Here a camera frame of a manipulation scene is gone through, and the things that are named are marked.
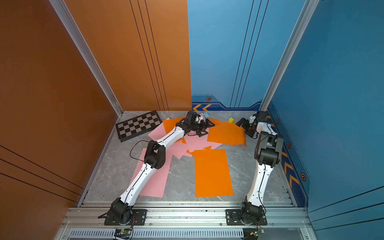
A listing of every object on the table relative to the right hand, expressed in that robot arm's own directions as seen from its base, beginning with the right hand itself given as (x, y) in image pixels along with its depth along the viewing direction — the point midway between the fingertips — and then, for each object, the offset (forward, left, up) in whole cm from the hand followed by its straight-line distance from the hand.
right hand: (241, 127), depth 107 cm
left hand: (-3, +20, +4) cm, 21 cm away
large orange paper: (-32, +23, -6) cm, 40 cm away
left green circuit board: (-63, +67, -5) cm, 92 cm away
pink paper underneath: (-4, +59, -1) cm, 60 cm away
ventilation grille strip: (-63, +50, -3) cm, 80 cm away
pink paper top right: (-12, +34, -2) cm, 37 cm away
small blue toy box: (+13, +25, 0) cm, 28 cm away
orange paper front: (+4, +53, -2) cm, 53 cm away
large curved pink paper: (-41, +55, -2) cm, 68 cm away
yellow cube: (+8, +6, -1) cm, 10 cm away
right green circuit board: (-62, +3, -4) cm, 62 cm away
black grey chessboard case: (-3, +80, +2) cm, 80 cm away
